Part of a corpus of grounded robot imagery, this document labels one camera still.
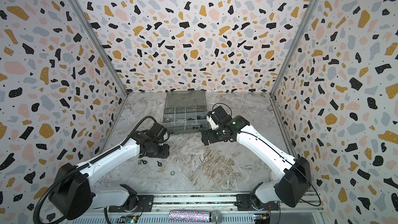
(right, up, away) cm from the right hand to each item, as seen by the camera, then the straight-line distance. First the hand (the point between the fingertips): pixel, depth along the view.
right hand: (207, 135), depth 76 cm
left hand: (-22, -10, +5) cm, 24 cm away
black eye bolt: (-35, -17, +10) cm, 41 cm away
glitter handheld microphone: (+4, -34, -10) cm, 35 cm away
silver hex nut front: (-19, -22, +7) cm, 29 cm away
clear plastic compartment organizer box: (-15, +11, +27) cm, 33 cm away
